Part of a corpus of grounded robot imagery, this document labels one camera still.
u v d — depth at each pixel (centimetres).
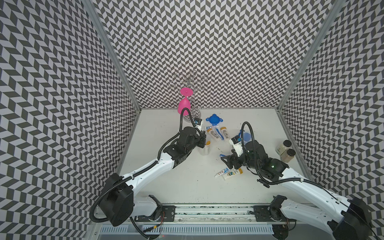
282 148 88
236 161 66
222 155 93
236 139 66
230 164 68
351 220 38
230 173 84
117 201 40
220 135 102
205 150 90
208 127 105
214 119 112
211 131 102
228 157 66
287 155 84
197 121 68
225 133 102
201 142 69
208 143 86
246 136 89
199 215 74
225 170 87
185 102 89
